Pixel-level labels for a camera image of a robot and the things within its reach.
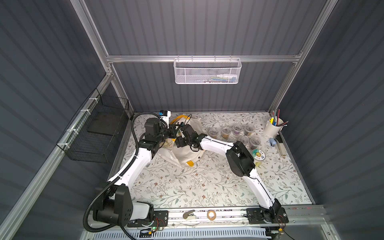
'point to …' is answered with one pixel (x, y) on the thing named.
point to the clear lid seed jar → (237, 129)
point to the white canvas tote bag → (184, 157)
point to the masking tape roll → (209, 218)
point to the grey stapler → (279, 145)
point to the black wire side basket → (89, 137)
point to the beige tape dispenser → (188, 216)
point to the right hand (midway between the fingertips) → (181, 138)
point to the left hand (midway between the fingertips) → (182, 126)
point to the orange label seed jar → (225, 132)
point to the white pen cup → (274, 125)
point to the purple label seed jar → (213, 132)
